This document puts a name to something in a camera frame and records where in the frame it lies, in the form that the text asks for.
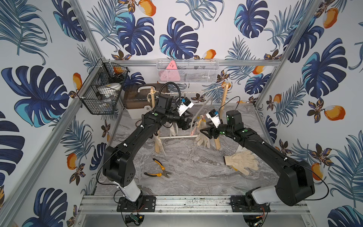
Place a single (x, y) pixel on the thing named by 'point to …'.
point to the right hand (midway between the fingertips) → (205, 125)
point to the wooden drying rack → (188, 113)
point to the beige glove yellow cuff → (202, 138)
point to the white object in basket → (109, 90)
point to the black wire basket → (104, 73)
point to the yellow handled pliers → (163, 173)
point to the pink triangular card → (171, 74)
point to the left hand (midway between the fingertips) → (193, 116)
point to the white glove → (173, 129)
